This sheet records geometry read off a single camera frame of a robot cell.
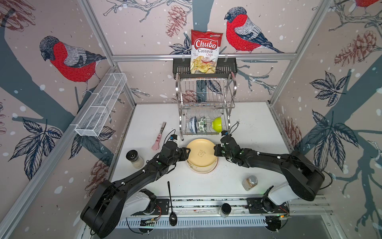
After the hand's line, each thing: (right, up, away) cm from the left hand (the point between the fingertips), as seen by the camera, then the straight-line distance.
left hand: (188, 150), depth 84 cm
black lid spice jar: (-31, -2, -3) cm, 31 cm away
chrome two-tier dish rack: (+11, +28, +19) cm, 36 cm away
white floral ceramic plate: (+8, -11, 0) cm, 14 cm away
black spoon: (-7, -30, -14) cm, 34 cm away
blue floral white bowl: (+3, +14, +6) cm, 16 cm away
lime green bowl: (+18, +15, +9) cm, 25 cm away
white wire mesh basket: (-46, +18, -12) cm, 51 cm away
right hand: (+14, -1, +6) cm, 15 cm away
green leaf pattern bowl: (+8, +15, +7) cm, 18 cm away
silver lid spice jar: (+32, -14, -11) cm, 36 cm away
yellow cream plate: (+8, -2, +5) cm, 10 cm away
